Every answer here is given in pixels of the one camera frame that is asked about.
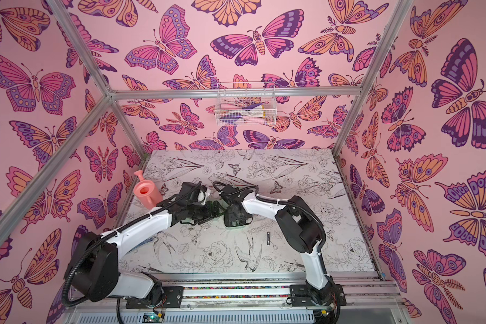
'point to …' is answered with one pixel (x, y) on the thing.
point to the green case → (237, 216)
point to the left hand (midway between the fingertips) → (222, 212)
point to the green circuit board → (151, 317)
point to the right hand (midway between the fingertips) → (236, 214)
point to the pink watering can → (148, 194)
